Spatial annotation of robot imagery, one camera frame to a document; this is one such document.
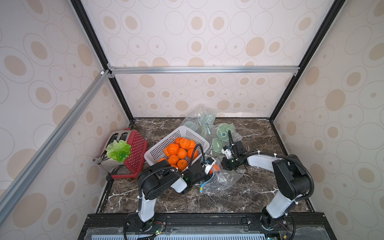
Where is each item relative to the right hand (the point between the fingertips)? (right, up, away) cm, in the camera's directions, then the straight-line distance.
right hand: (224, 165), depth 93 cm
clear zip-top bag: (-13, +32, +26) cm, 44 cm away
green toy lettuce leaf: (-58, +11, -15) cm, 61 cm away
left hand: (-4, 0, -7) cm, 8 cm away
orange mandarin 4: (-7, +1, -10) cm, 12 cm away
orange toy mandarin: (-30, +16, +6) cm, 35 cm away
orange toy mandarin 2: (-22, +13, +2) cm, 26 cm away
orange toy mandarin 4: (-36, +8, -1) cm, 37 cm away
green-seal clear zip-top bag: (+1, +19, +15) cm, 24 cm away
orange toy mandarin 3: (-27, +8, -1) cm, 28 cm away
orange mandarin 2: (-32, +5, -3) cm, 32 cm away
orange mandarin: (-22, +9, +1) cm, 24 cm away
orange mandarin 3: (-26, +2, -5) cm, 27 cm away
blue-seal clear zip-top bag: (-3, -5, -12) cm, 13 cm away
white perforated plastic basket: (-43, +8, +1) cm, 43 cm away
